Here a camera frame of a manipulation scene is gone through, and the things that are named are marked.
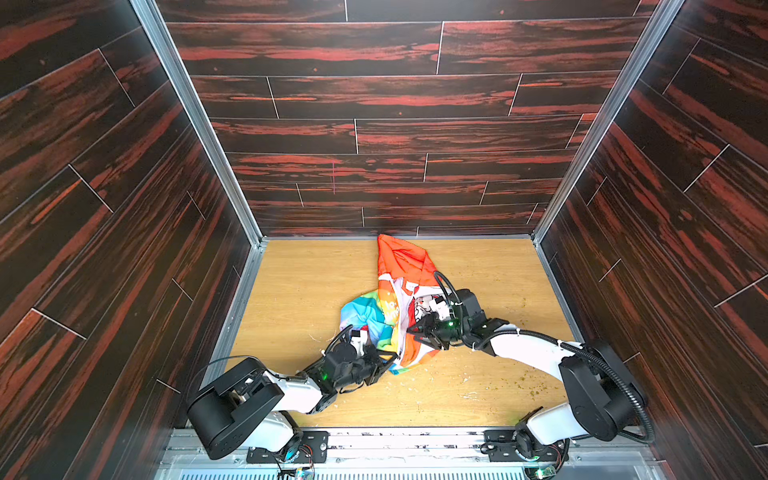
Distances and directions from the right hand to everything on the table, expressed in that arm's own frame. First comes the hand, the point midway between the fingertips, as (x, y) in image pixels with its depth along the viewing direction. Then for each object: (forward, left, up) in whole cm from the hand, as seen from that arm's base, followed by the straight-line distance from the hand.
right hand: (412, 330), depth 85 cm
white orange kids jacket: (+27, +2, -7) cm, 28 cm away
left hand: (-9, +3, 0) cm, 9 cm away
